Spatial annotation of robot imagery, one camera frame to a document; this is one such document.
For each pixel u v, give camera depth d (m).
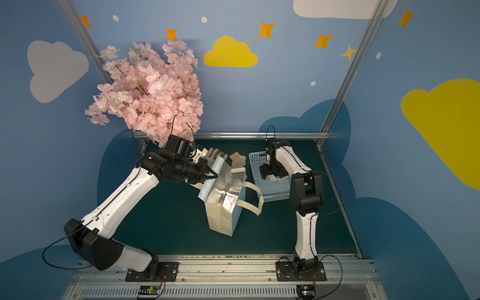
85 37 0.76
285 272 0.74
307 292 0.73
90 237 0.39
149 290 0.72
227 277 0.74
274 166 0.85
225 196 0.95
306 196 0.56
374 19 0.72
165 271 0.74
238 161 1.10
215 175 0.72
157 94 0.53
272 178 0.99
